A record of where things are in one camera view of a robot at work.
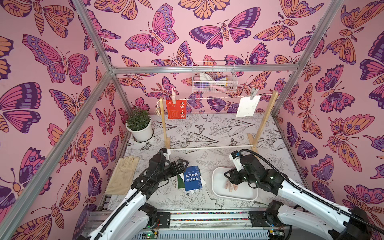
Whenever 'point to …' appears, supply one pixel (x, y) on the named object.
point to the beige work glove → (121, 177)
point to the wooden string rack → (255, 138)
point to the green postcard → (180, 181)
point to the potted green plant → (140, 125)
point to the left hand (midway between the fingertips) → (184, 163)
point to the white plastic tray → (244, 192)
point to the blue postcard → (192, 179)
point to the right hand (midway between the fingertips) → (228, 171)
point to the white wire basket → (214, 77)
